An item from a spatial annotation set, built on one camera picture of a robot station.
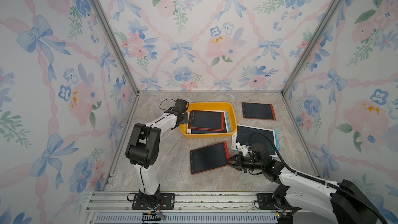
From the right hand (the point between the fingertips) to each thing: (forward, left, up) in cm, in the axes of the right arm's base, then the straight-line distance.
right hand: (221, 154), depth 78 cm
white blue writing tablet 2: (+18, -15, -11) cm, 26 cm away
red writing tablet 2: (+38, -30, -12) cm, 50 cm away
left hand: (+27, +22, -4) cm, 35 cm away
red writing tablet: (+28, +7, -10) cm, 30 cm away
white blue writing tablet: (+23, -6, -10) cm, 26 cm away
